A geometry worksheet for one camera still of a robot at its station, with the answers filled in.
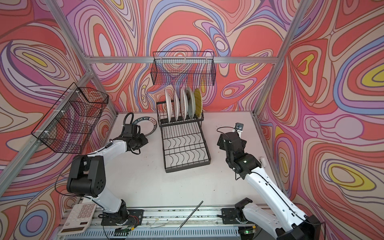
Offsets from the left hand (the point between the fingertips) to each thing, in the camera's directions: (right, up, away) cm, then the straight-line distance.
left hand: (147, 138), depth 96 cm
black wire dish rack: (+24, -2, +5) cm, 24 cm away
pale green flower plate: (+29, +20, -19) cm, 40 cm away
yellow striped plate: (+32, +21, -16) cm, 42 cm away
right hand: (+49, +1, -19) cm, 53 cm away
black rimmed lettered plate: (-4, +9, +15) cm, 18 cm away
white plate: (+14, +22, -2) cm, 26 cm away
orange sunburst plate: (+16, +25, +28) cm, 41 cm away
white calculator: (-26, -37, -24) cm, 51 cm away
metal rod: (+30, -36, -20) cm, 51 cm away
